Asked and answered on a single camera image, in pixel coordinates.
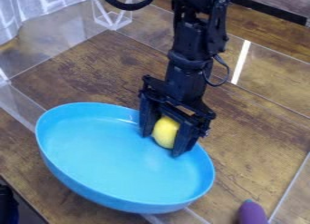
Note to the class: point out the dark object at corner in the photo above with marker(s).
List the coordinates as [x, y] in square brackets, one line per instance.
[9, 215]

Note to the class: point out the clear acrylic bracket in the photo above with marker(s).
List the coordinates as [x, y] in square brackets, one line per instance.
[109, 18]

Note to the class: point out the blue plastic tray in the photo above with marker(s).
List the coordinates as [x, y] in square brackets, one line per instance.
[99, 157]

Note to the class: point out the white patterned curtain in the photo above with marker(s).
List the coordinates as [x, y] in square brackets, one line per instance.
[16, 11]

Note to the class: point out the yellow lemon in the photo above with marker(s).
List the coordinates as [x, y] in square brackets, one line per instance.
[164, 132]

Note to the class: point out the purple eggplant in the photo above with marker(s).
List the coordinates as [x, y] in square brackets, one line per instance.
[251, 213]

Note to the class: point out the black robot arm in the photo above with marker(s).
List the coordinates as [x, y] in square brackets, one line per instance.
[199, 30]

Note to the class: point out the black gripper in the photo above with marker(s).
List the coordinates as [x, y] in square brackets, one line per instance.
[176, 97]

